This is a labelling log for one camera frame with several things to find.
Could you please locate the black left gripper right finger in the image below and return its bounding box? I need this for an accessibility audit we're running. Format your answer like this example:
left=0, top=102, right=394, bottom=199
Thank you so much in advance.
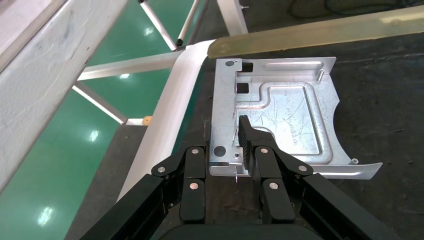
left=238, top=115, right=403, bottom=240

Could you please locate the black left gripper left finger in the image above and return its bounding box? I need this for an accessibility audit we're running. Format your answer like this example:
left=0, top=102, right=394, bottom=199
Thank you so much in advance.
left=81, top=119, right=211, bottom=240

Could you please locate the stamped metal bracket plate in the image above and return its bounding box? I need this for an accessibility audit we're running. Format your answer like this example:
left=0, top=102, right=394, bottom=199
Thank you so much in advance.
left=209, top=56, right=383, bottom=180

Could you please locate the black work mat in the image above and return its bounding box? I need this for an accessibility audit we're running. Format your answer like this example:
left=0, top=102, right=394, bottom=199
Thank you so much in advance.
left=172, top=31, right=424, bottom=240

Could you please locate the tan edge strip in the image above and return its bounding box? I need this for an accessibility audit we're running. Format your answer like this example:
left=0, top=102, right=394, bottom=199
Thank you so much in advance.
left=207, top=4, right=424, bottom=60

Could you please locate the black rack mat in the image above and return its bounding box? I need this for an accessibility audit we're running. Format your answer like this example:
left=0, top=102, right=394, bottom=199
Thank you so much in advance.
left=243, top=0, right=424, bottom=34

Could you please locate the white pipe rack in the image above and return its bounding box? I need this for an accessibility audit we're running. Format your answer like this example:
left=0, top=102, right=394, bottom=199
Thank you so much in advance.
left=138, top=0, right=250, bottom=51

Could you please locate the white table frame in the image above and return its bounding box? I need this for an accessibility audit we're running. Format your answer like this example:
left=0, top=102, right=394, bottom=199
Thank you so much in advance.
left=0, top=0, right=186, bottom=196

